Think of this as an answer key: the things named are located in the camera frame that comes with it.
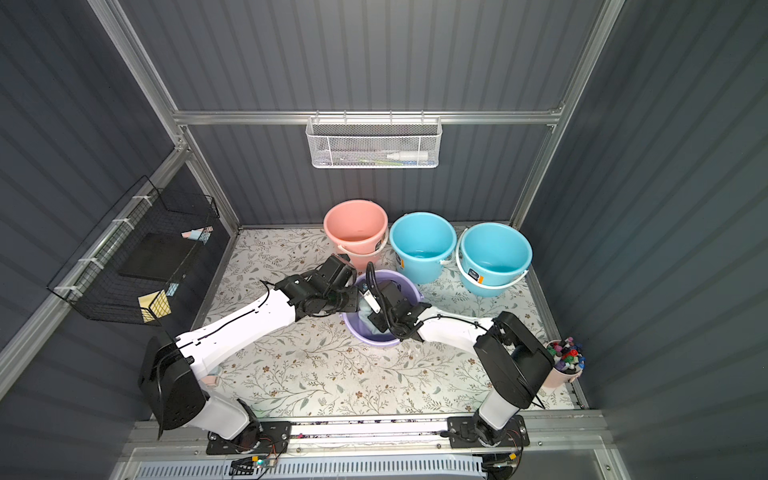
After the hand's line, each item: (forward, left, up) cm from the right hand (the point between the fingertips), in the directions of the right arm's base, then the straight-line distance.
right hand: (377, 306), depth 88 cm
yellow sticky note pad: (-14, +44, +25) cm, 53 cm away
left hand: (-4, +4, +8) cm, 10 cm away
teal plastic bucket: (+22, -39, -3) cm, 45 cm away
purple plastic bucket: (-4, +6, -3) cm, 8 cm away
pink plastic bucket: (+34, +8, -2) cm, 35 cm away
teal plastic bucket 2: (+28, -15, -3) cm, 32 cm away
